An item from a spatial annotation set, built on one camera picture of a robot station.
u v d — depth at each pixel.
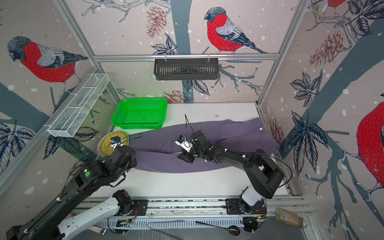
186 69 1.07
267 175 0.45
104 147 0.94
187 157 0.73
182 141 0.73
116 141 0.60
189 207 0.75
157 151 0.95
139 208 0.73
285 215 0.67
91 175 0.43
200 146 0.67
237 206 0.74
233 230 0.67
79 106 0.79
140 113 1.15
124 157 0.50
